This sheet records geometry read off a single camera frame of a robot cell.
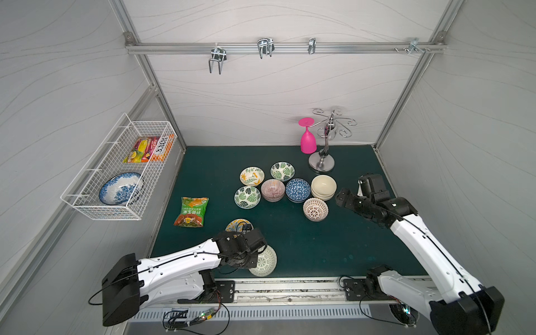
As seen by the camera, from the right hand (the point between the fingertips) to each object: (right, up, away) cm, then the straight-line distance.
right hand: (347, 199), depth 79 cm
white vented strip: (-33, -38, -9) cm, 51 cm away
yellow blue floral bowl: (-44, -12, +7) cm, 46 cm away
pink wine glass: (-12, +25, +20) cm, 34 cm away
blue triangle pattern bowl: (-17, +1, +19) cm, 26 cm away
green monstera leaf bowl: (-41, -2, +19) cm, 46 cm away
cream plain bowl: (-5, +3, +19) cm, 20 cm away
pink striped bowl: (-29, +1, +19) cm, 35 cm away
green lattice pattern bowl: (-31, -24, -1) cm, 39 cm away
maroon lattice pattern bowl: (-9, -7, +14) cm, 18 cm away
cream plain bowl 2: (-6, 0, +14) cm, 15 cm away
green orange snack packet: (-65, -7, +11) cm, 66 cm away
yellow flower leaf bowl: (-40, +7, +25) cm, 48 cm away
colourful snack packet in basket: (-73, +19, -7) cm, 76 cm away
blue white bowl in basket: (-76, +6, -16) cm, 78 cm away
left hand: (-36, -24, -3) cm, 43 cm away
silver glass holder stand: (-1, +15, +32) cm, 36 cm away
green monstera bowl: (-24, +10, +28) cm, 38 cm away
